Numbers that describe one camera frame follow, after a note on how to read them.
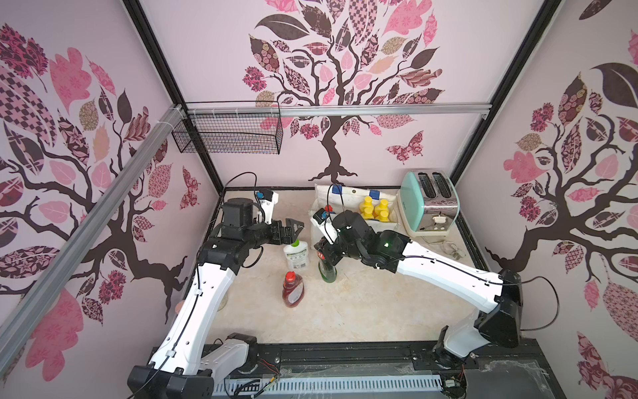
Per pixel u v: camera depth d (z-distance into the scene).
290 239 0.62
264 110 0.90
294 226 0.63
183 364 0.37
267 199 0.62
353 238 0.53
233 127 0.95
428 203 1.51
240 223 0.52
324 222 0.60
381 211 0.83
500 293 0.42
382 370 0.72
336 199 0.92
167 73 0.80
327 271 0.76
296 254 0.85
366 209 0.85
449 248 0.98
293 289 0.76
